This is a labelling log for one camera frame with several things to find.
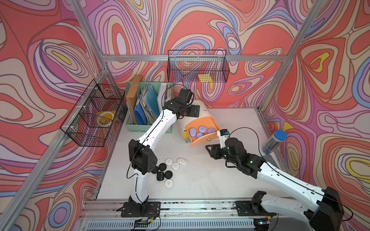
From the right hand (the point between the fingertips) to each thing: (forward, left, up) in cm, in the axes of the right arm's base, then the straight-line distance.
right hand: (210, 150), depth 77 cm
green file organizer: (+32, +39, +9) cm, 51 cm away
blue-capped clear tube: (+12, -46, -6) cm, 48 cm away
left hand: (+22, +8, +9) cm, 25 cm away
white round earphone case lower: (-12, +24, -15) cm, 31 cm away
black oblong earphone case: (-8, +29, -15) cm, 34 cm away
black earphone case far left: (-4, +33, -15) cm, 36 cm away
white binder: (+34, +28, +11) cm, 46 cm away
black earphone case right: (-7, +25, -15) cm, 30 cm away
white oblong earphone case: (+1, +16, -14) cm, 21 cm away
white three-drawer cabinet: (+12, +6, +2) cm, 14 cm away
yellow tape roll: (+10, +53, +18) cm, 57 cm away
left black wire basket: (+16, +64, +12) cm, 67 cm away
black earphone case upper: (-2, +28, -14) cm, 32 cm away
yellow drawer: (+12, +14, -2) cm, 18 cm away
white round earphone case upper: (+1, +25, -14) cm, 29 cm away
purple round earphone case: (+11, -2, +3) cm, 12 cm away
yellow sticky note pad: (+42, 0, +18) cm, 46 cm away
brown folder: (+26, +43, +16) cm, 53 cm away
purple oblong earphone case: (+10, +9, +2) cm, 14 cm away
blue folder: (+26, +43, +2) cm, 50 cm away
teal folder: (+34, +35, +10) cm, 50 cm away
